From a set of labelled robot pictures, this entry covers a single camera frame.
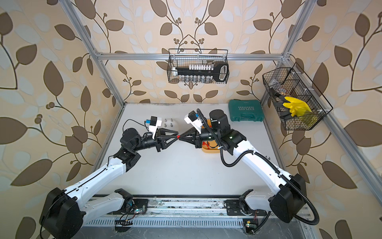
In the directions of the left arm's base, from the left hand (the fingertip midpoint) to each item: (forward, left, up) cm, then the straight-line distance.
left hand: (175, 135), depth 65 cm
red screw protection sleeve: (-2, -2, +1) cm, 3 cm away
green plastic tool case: (+40, -49, -26) cm, 69 cm away
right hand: (-1, -2, -1) cm, 2 cm away
